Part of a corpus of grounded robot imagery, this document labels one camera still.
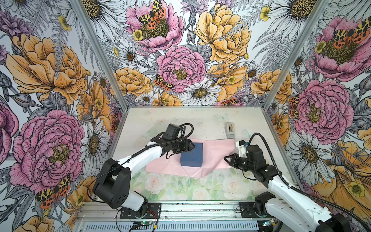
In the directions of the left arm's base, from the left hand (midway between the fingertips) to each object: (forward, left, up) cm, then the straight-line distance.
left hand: (190, 151), depth 84 cm
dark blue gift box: (-1, -2, -6) cm, 6 cm away
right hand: (-7, -18, -1) cm, 20 cm away
